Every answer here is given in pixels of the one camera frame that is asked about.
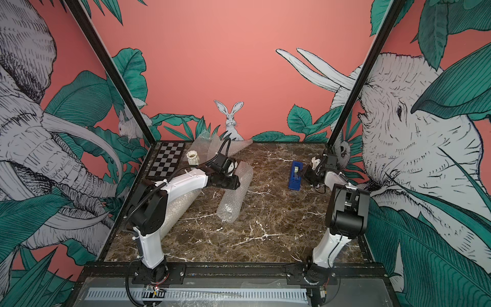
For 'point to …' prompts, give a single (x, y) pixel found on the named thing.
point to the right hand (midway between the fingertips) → (298, 169)
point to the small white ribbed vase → (192, 158)
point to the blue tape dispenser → (296, 176)
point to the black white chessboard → (166, 161)
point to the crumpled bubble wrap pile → (207, 146)
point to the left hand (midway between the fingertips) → (239, 181)
